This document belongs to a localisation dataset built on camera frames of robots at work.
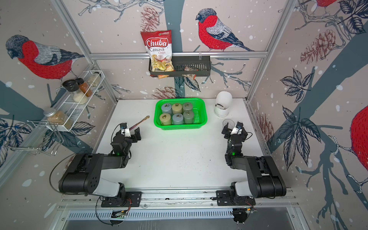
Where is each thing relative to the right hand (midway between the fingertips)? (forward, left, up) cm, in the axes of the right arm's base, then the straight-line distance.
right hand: (234, 123), depth 88 cm
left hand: (-2, +65, -1) cm, 65 cm away
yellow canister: (+16, +38, -5) cm, 42 cm away
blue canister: (+16, +46, -4) cm, 49 cm away
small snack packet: (+28, +30, +22) cm, 47 cm away
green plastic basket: (+22, +21, -12) cm, 33 cm away
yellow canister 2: (+6, +45, -5) cm, 46 cm away
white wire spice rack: (-6, +91, +17) cm, 93 cm away
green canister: (+18, +31, -4) cm, 36 cm away
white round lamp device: (+22, +4, -1) cm, 22 cm away
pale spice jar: (+14, +86, +22) cm, 90 cm away
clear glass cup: (+5, -1, -7) cm, 8 cm away
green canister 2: (+10, +30, -5) cm, 32 cm away
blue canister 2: (+7, +37, -5) cm, 38 cm away
